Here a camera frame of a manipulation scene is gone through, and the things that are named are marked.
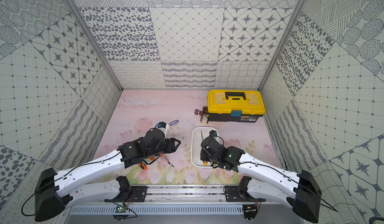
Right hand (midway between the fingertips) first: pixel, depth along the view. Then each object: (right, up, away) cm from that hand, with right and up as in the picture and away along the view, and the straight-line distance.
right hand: (202, 153), depth 78 cm
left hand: (-12, +8, -3) cm, 15 cm away
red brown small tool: (-3, +20, +26) cm, 33 cm away
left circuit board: (-41, -25, -6) cm, 48 cm away
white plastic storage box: (-2, +7, +15) cm, 17 cm away
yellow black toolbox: (+23, +25, +13) cm, 36 cm away
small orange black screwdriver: (-33, -8, +2) cm, 34 cm away
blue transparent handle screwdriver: (-19, +13, +23) cm, 33 cm away
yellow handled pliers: (+3, +19, +26) cm, 32 cm away
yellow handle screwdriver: (+2, -7, +5) cm, 8 cm away
